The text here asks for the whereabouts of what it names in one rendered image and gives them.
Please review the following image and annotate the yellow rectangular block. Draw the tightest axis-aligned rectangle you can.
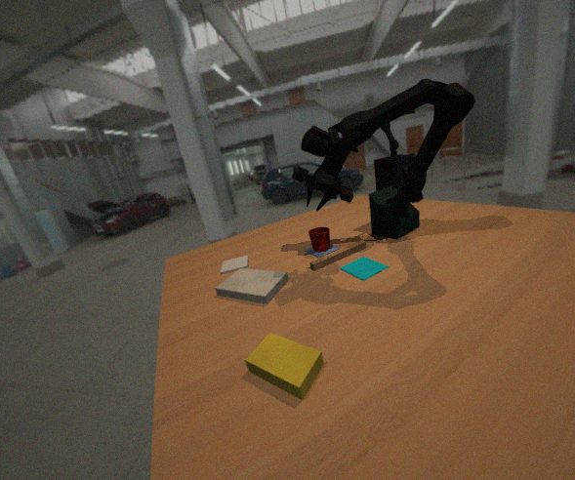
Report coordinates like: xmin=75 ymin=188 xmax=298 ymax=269
xmin=245 ymin=333 xmax=324 ymax=400

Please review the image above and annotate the beige flat square block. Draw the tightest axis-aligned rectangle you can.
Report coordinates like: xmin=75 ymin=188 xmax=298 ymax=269
xmin=215 ymin=268 xmax=289 ymax=304

